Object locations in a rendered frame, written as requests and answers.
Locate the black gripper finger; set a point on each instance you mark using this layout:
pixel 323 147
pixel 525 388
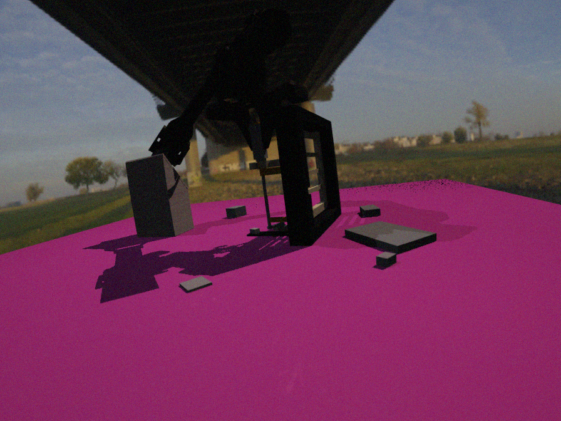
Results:
pixel 267 123
pixel 243 120

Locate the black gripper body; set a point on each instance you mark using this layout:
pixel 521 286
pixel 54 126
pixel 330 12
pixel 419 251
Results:
pixel 286 90

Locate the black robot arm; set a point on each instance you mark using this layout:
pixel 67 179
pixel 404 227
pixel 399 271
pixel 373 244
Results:
pixel 265 31

